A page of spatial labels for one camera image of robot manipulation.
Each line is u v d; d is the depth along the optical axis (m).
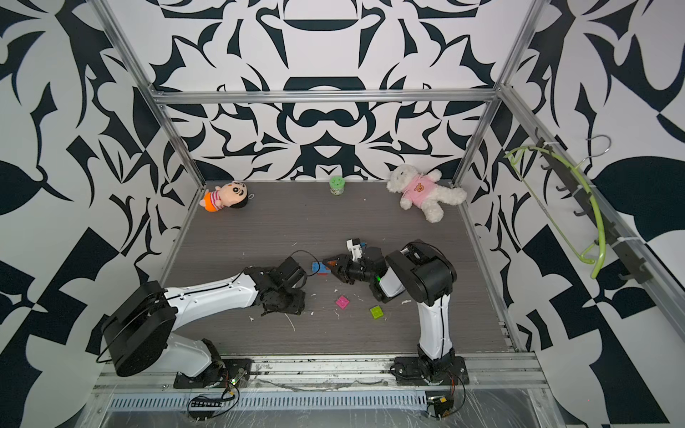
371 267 0.79
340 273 0.85
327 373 0.76
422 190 1.07
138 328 0.43
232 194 1.05
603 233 0.53
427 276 0.53
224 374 0.73
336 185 1.14
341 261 0.86
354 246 0.91
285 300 0.72
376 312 0.83
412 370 0.75
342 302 0.86
